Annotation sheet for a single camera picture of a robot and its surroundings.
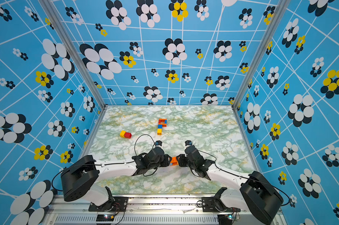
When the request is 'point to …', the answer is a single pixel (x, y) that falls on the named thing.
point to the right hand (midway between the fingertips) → (179, 157)
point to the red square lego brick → (128, 135)
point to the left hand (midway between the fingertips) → (173, 158)
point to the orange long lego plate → (174, 161)
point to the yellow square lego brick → (122, 133)
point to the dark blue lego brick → (159, 126)
